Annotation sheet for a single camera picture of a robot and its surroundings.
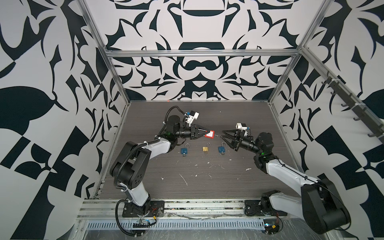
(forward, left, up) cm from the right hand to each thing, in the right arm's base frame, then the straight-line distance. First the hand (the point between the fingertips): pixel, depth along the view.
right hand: (223, 135), depth 72 cm
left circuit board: (-32, +38, -21) cm, 54 cm away
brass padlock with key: (+6, +7, -25) cm, 26 cm away
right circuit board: (-33, -22, -27) cm, 48 cm away
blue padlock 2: (+5, -3, -24) cm, 25 cm away
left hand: (+5, +5, -2) cm, 7 cm away
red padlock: (+3, +5, -3) cm, 7 cm away
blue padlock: (+5, +20, -24) cm, 32 cm away
